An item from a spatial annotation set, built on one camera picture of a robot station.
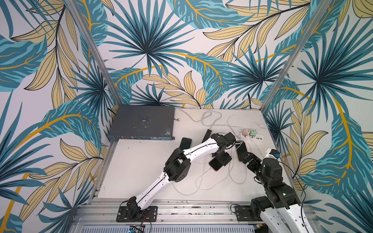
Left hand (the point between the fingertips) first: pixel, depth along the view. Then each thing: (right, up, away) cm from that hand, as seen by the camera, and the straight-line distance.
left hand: (219, 159), depth 91 cm
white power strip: (+29, +12, +9) cm, 33 cm away
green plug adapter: (+24, +16, +7) cm, 30 cm away
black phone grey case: (-22, +9, +6) cm, 24 cm away
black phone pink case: (-4, -2, -4) cm, 6 cm away
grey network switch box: (-53, +23, +15) cm, 59 cm away
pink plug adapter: (+21, +16, +11) cm, 29 cm away
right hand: (+9, +5, -16) cm, 19 cm away
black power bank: (-7, +14, +8) cm, 18 cm away
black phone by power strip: (+15, +4, +4) cm, 16 cm away
